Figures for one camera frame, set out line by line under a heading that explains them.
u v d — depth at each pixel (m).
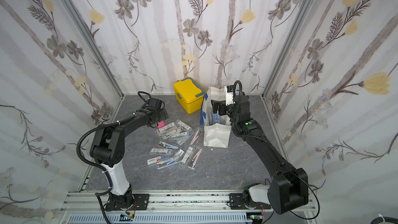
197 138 0.96
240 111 0.58
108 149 0.51
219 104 0.70
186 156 0.88
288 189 0.40
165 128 0.98
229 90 0.66
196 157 0.88
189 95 1.02
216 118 1.04
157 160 0.86
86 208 0.74
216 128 0.80
